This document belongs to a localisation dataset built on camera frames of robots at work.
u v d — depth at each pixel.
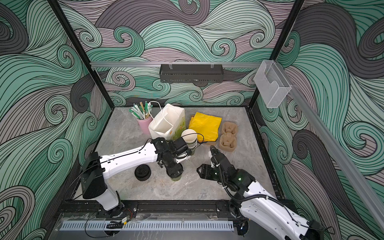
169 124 0.75
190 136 0.65
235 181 0.52
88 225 0.70
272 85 0.78
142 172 0.81
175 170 0.67
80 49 0.86
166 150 0.54
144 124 0.96
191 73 0.95
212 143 0.94
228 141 0.95
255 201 0.47
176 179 0.80
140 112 0.94
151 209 0.75
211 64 0.94
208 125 1.06
